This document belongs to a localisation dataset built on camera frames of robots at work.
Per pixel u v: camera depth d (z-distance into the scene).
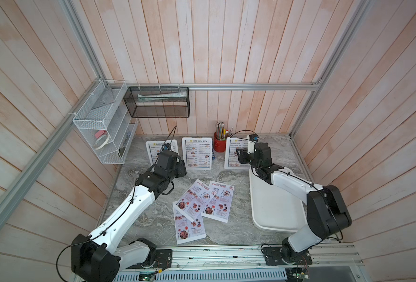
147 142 0.90
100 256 0.37
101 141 0.82
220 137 1.07
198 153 0.95
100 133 0.82
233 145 0.93
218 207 0.88
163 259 0.73
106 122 0.70
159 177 0.55
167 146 0.68
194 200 0.91
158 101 1.04
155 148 0.87
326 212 0.45
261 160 0.70
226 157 0.98
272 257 0.73
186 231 0.81
